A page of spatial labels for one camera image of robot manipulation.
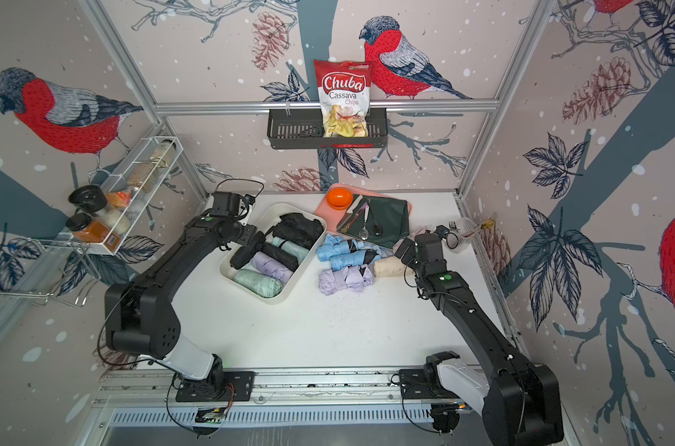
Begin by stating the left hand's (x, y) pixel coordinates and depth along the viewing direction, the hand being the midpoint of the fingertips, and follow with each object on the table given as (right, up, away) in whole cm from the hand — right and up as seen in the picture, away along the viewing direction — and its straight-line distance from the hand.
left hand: (246, 222), depth 89 cm
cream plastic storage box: (+2, +2, +14) cm, 15 cm away
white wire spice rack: (-25, +9, -17) cm, 31 cm away
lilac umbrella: (+7, -15, +3) cm, 17 cm away
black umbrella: (-4, -11, +6) cm, 13 cm away
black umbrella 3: (+10, -12, +6) cm, 16 cm away
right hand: (+54, -7, -5) cm, 54 cm away
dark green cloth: (+49, -1, +18) cm, 53 cm away
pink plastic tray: (+26, +1, +21) cm, 33 cm away
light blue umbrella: (+34, -13, +5) cm, 37 cm away
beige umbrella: (+48, -15, +3) cm, 51 cm away
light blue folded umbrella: (+29, -9, +8) cm, 31 cm away
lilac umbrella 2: (+34, -18, +1) cm, 39 cm away
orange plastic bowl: (+30, +10, +25) cm, 40 cm away
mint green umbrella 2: (+5, -19, -3) cm, 20 cm away
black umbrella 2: (+13, -2, +14) cm, 19 cm away
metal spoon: (+40, -4, +18) cm, 44 cm away
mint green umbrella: (+16, -10, +7) cm, 20 cm away
